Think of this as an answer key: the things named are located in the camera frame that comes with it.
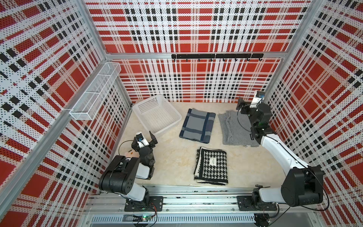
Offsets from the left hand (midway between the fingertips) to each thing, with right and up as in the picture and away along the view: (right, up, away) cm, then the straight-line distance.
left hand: (145, 133), depth 88 cm
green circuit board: (+4, -40, -18) cm, 44 cm away
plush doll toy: (-7, -12, -4) cm, 14 cm away
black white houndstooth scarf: (+41, -19, -5) cm, 45 cm away
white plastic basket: (+2, +14, +27) cm, 30 cm away
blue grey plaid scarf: (+34, +4, +17) cm, 39 cm away
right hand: (+62, +21, -8) cm, 66 cm away
